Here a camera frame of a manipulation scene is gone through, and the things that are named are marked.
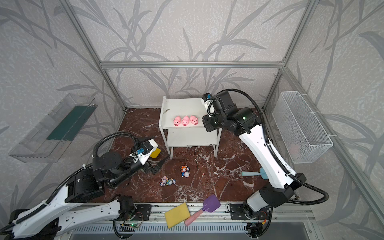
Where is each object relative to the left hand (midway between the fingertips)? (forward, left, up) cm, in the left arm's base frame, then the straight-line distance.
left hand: (164, 142), depth 58 cm
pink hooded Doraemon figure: (-4, +6, -35) cm, 36 cm away
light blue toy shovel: (+1, -51, -36) cm, 62 cm away
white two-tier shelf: (+12, -5, -4) cm, 13 cm away
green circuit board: (-24, +17, -36) cm, 47 cm away
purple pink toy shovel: (-16, -20, -36) cm, 44 cm away
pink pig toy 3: (+13, -11, -2) cm, 17 cm away
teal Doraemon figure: (-5, +2, -35) cm, 36 cm away
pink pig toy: (+12, -4, -2) cm, 13 cm away
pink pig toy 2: (+13, -7, -2) cm, 15 cm away
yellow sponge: (-21, -3, -35) cm, 41 cm away
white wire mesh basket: (+3, -57, -1) cm, 57 cm away
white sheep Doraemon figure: (-1, -7, -35) cm, 36 cm away
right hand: (+15, -17, -1) cm, 22 cm away
